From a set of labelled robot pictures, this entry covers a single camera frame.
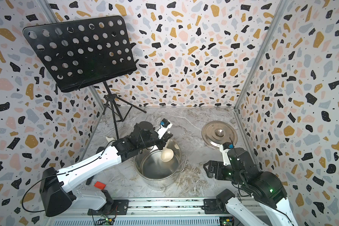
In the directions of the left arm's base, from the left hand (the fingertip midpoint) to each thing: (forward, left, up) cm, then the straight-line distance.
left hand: (172, 134), depth 72 cm
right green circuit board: (-35, -27, -28) cm, 52 cm away
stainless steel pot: (-8, +15, -28) cm, 33 cm away
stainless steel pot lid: (+17, -30, -26) cm, 43 cm away
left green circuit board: (-34, +33, -27) cm, 55 cm away
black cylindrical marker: (+5, +49, -24) cm, 55 cm away
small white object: (+14, +46, -26) cm, 54 cm away
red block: (-17, +42, -26) cm, 52 cm away
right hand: (-17, -17, -2) cm, 24 cm away
